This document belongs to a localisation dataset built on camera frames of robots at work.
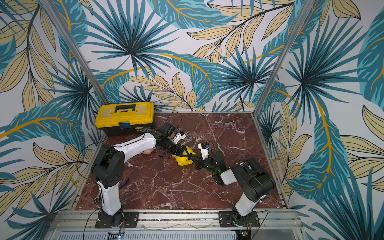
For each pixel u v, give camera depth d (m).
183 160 0.84
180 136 0.85
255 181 0.48
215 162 0.70
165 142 0.75
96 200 0.78
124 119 0.95
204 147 0.78
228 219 0.73
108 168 0.50
